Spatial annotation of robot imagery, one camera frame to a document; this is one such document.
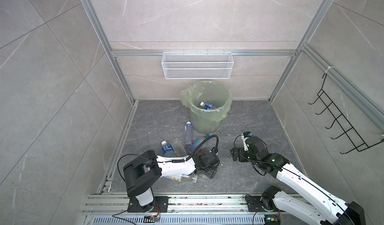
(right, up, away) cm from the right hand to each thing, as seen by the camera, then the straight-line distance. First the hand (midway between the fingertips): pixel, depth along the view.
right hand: (238, 149), depth 81 cm
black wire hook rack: (+43, +12, -19) cm, 48 cm away
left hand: (-15, -10, +3) cm, 18 cm away
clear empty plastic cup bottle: (-34, -1, +9) cm, 35 cm away
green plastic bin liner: (-14, +34, +16) cm, 40 cm away
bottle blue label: (-16, +25, +19) cm, 35 cm away
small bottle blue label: (-40, -2, +5) cm, 41 cm away
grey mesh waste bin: (-20, +12, +12) cm, 26 cm away
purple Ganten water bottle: (-28, +6, +16) cm, 33 cm away
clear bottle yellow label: (-34, -14, -4) cm, 37 cm away
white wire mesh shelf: (-24, +53, +19) cm, 61 cm away
